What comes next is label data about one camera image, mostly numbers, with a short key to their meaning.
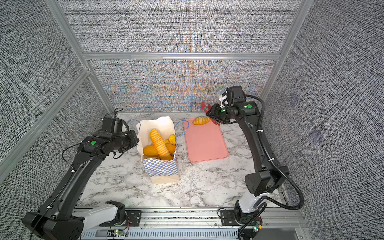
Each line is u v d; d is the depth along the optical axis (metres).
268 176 0.42
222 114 0.63
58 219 0.37
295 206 0.41
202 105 0.84
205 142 1.05
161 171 0.73
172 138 0.88
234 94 0.56
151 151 0.83
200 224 0.73
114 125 0.54
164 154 0.82
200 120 1.10
